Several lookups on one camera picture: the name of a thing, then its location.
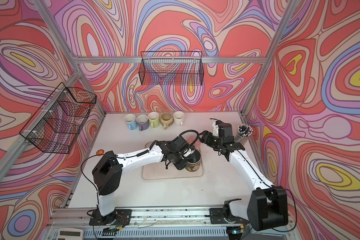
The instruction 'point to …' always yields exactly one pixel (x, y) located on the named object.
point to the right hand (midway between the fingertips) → (202, 140)
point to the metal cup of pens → (244, 132)
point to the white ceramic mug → (178, 118)
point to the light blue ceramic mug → (131, 121)
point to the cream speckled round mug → (166, 119)
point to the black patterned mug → (193, 164)
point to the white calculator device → (70, 234)
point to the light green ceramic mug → (153, 117)
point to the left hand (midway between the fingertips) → (186, 162)
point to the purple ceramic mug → (142, 121)
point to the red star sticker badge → (100, 152)
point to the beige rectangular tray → (158, 170)
